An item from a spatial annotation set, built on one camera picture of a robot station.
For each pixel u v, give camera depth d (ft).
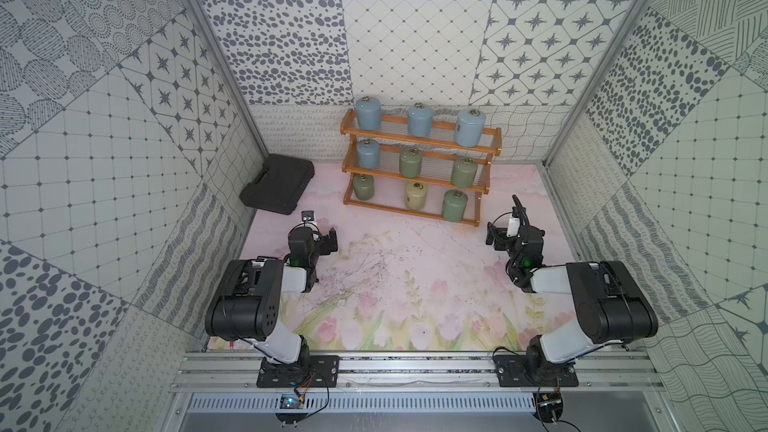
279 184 3.54
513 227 2.75
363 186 3.42
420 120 2.77
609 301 1.53
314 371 2.41
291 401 2.35
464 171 2.95
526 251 2.40
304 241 2.39
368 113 2.82
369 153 3.11
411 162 3.05
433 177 3.15
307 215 2.74
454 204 3.15
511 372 2.40
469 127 2.64
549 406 2.36
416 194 3.31
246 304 1.50
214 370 2.49
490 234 2.91
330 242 2.89
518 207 2.56
